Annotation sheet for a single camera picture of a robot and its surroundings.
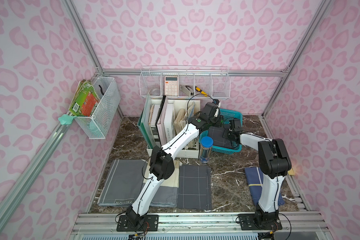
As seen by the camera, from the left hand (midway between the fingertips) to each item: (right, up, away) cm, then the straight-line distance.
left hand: (219, 114), depth 89 cm
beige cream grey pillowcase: (-30, -45, -7) cm, 54 cm away
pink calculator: (-29, +18, +6) cm, 35 cm away
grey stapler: (-19, +17, +9) cm, 27 cm away
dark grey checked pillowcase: (-15, -41, -5) cm, 44 cm away
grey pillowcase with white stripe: (-55, -38, -1) cm, 67 cm away
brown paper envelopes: (-23, -2, +2) cm, 23 cm away
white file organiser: (-16, -22, +2) cm, 27 cm away
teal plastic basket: (+14, +3, +33) cm, 35 cm away
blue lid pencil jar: (-8, -16, -8) cm, 20 cm away
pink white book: (-31, -5, -7) cm, 32 cm away
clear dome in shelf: (-39, +15, +7) cm, 42 cm away
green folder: (-41, -7, -12) cm, 43 cm away
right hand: (+8, -11, +16) cm, 21 cm away
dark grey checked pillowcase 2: (+3, -12, +20) cm, 23 cm away
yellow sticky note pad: (+47, -36, +6) cm, 59 cm away
